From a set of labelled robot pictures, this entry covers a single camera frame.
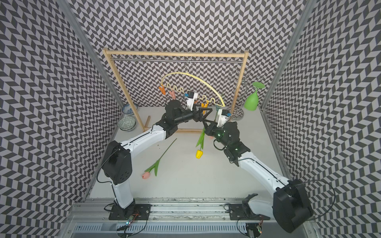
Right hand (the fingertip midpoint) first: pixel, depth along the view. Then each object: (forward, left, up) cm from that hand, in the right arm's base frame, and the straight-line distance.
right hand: (202, 123), depth 76 cm
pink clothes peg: (+17, +16, +6) cm, 24 cm away
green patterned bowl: (+18, +54, -22) cm, 61 cm away
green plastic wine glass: (+18, -30, -3) cm, 35 cm away
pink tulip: (-18, +32, -23) cm, 43 cm away
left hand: (+5, -4, +5) cm, 8 cm away
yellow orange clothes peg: (+5, -1, +8) cm, 10 cm away
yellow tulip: (-14, +2, -6) cm, 15 cm away
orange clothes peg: (+18, +22, +8) cm, 30 cm away
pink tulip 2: (-7, -4, -4) cm, 9 cm away
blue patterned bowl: (+33, +59, -23) cm, 71 cm away
